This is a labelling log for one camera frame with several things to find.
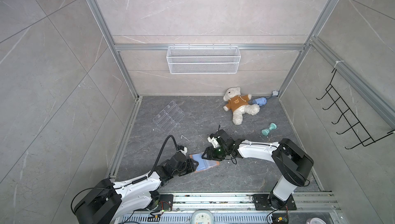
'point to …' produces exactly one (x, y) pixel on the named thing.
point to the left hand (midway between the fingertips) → (198, 161)
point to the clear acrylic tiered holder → (169, 117)
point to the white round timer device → (202, 217)
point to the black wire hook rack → (363, 136)
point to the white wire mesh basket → (203, 59)
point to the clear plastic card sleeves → (203, 163)
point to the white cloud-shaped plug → (275, 93)
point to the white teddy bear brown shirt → (238, 104)
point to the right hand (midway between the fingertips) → (204, 156)
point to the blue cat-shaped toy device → (260, 101)
